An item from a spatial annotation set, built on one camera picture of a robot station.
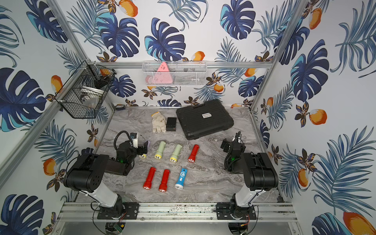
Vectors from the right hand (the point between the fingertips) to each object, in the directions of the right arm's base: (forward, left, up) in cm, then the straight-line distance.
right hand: (234, 140), depth 96 cm
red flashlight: (-12, +28, -2) cm, 30 cm away
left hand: (-1, +61, +3) cm, 61 cm away
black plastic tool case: (+17, +21, +2) cm, 27 cm away
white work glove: (+17, +53, -3) cm, 56 cm away
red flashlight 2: (-27, +52, -3) cm, 59 cm away
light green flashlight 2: (-12, +39, -2) cm, 40 cm away
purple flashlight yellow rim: (-10, +57, -2) cm, 58 cm away
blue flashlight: (-25, +33, -2) cm, 42 cm away
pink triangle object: (+27, +46, +31) cm, 61 cm away
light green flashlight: (-10, +49, -2) cm, 49 cm away
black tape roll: (+34, +87, -2) cm, 93 cm away
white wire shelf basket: (+30, +39, +31) cm, 58 cm away
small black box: (+14, +43, -1) cm, 45 cm away
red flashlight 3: (-28, +43, -2) cm, 52 cm away
